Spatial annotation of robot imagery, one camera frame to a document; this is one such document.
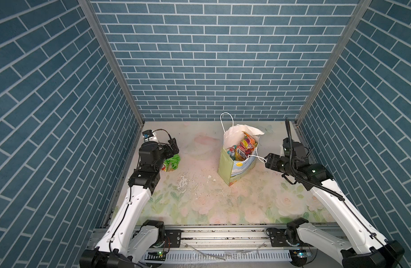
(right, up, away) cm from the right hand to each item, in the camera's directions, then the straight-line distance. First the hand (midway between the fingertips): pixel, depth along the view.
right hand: (271, 160), depth 77 cm
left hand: (-46, +9, 0) cm, 47 cm away
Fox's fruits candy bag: (-11, +6, +5) cm, 14 cm away
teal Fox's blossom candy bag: (-17, +3, +14) cm, 22 cm away
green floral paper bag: (-18, -5, 0) cm, 19 cm away
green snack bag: (-49, -3, +10) cm, 50 cm away
